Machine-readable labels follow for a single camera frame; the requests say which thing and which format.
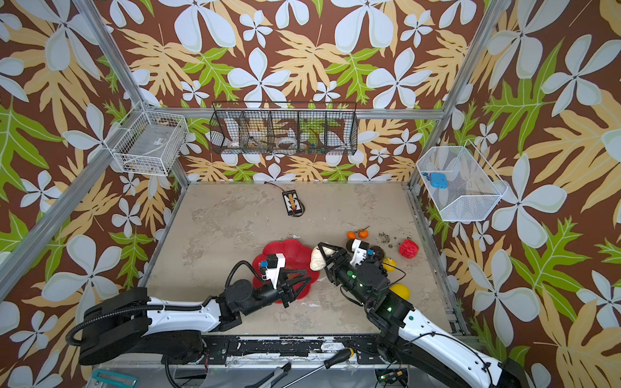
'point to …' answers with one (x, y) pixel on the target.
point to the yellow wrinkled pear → (389, 264)
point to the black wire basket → (285, 128)
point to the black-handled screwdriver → (332, 360)
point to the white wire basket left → (149, 143)
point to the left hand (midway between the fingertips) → (307, 273)
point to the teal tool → (110, 383)
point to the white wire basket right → (461, 183)
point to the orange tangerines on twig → (363, 234)
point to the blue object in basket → (437, 180)
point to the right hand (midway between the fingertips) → (315, 251)
